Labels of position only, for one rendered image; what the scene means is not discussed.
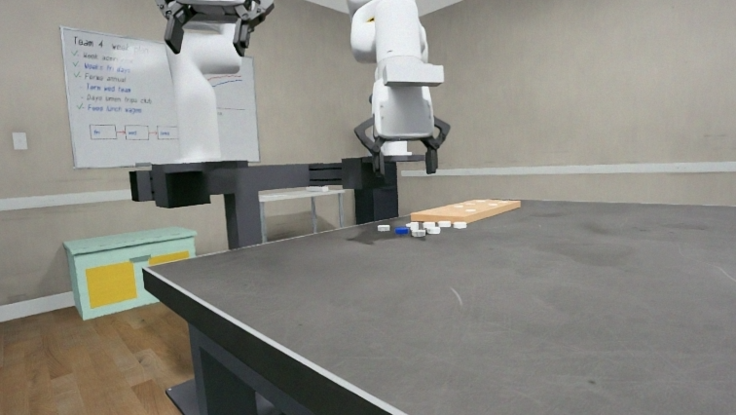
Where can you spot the beige tray with round pockets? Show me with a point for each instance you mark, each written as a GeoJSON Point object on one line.
{"type": "Point", "coordinates": [459, 214]}

